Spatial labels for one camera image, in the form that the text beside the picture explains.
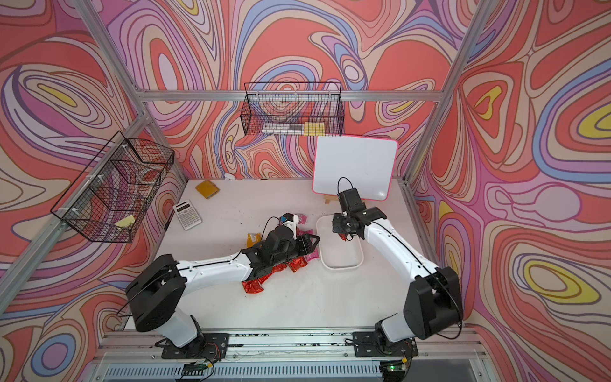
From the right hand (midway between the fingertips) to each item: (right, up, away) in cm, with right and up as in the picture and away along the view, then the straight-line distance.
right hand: (341, 230), depth 85 cm
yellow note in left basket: (-68, +4, -13) cm, 70 cm away
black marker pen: (-78, +1, +25) cm, 81 cm away
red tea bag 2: (-32, -21, -3) cm, 38 cm away
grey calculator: (-67, +5, +20) cm, 70 cm away
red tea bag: (-16, -13, +3) cm, 21 cm away
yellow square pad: (-62, +16, +31) cm, 72 cm away
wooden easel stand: (-2, +12, +25) cm, 28 cm away
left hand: (-8, -3, -5) cm, 10 cm away
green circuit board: (-46, -40, -14) cm, 63 cm away
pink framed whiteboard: (+14, +27, +16) cm, 35 cm away
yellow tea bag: (-35, -5, +10) cm, 37 cm away
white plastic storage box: (-1, -10, +6) cm, 12 cm away
